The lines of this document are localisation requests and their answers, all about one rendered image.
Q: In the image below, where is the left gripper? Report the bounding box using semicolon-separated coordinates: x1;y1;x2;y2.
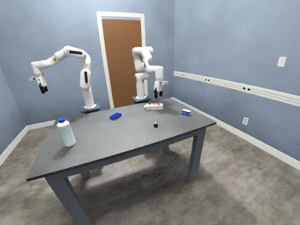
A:
154;81;163;98

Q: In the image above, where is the white power strip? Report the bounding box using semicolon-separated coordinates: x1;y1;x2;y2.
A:
144;103;163;110

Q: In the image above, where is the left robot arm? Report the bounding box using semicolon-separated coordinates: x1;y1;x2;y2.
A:
132;47;169;99

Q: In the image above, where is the white bottle with blue cap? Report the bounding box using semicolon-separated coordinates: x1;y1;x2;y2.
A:
57;118;76;147

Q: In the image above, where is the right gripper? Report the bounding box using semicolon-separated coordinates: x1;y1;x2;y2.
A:
36;76;48;94

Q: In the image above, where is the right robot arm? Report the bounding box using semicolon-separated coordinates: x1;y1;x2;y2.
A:
29;46;96;109

